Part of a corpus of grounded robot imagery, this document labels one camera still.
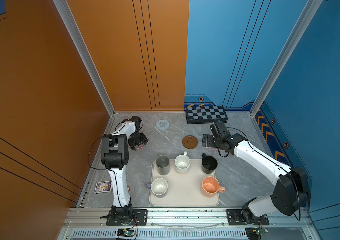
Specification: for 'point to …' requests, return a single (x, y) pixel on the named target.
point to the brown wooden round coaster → (190, 142)
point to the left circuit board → (126, 232)
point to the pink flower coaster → (140, 147)
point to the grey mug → (163, 163)
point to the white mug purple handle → (159, 186)
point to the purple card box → (101, 187)
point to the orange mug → (210, 187)
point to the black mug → (208, 164)
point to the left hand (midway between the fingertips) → (141, 143)
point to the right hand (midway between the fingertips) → (208, 140)
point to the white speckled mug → (182, 163)
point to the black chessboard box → (206, 114)
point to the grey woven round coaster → (162, 124)
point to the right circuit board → (255, 233)
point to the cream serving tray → (183, 189)
